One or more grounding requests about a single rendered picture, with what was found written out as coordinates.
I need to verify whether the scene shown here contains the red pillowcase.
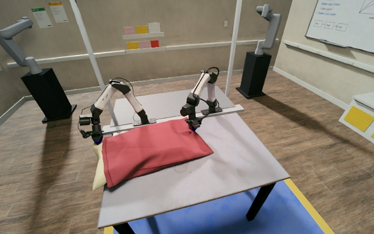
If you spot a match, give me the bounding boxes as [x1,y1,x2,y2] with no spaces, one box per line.
[101,117,213,188]

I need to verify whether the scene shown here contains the cream pillow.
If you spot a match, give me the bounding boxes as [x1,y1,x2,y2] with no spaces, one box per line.
[93,143,107,190]

